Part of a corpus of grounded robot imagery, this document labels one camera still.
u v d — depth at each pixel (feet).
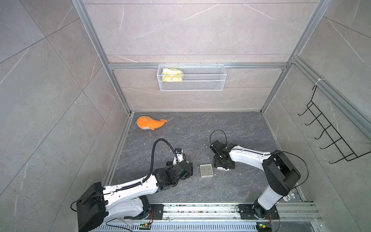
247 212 2.39
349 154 1.90
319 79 2.29
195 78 3.29
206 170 2.87
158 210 2.41
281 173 1.51
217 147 2.42
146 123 3.41
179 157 2.28
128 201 1.54
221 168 2.68
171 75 2.88
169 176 1.92
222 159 2.21
